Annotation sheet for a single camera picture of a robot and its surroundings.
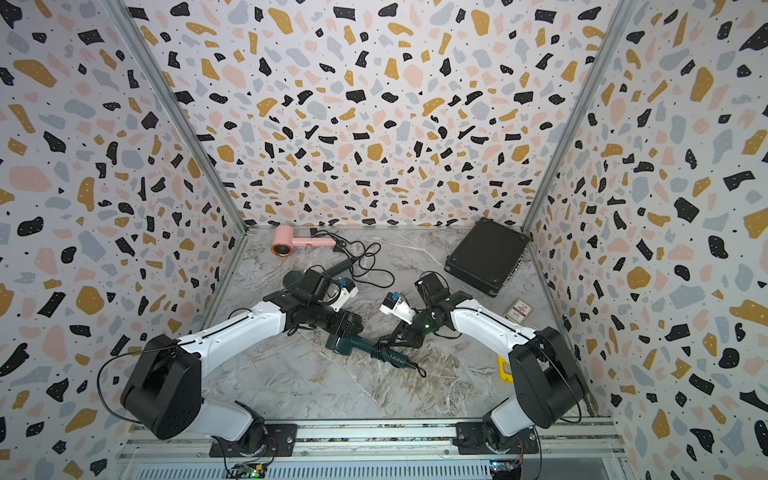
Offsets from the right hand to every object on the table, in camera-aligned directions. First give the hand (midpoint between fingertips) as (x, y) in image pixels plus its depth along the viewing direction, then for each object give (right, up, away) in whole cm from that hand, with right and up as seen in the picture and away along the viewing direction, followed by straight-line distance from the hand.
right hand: (395, 337), depth 82 cm
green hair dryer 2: (-15, -1, -2) cm, 15 cm away
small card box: (+40, +4, +15) cm, 43 cm away
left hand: (-11, +3, +2) cm, 12 cm away
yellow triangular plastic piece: (+31, -11, +2) cm, 33 cm away
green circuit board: (-34, -28, -12) cm, 46 cm away
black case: (+32, +22, +24) cm, 46 cm away
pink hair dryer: (-42, +28, +28) cm, 57 cm away
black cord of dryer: (-13, +18, +28) cm, 36 cm away
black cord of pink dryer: (-17, +25, +34) cm, 46 cm away
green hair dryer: (-34, +15, +18) cm, 41 cm away
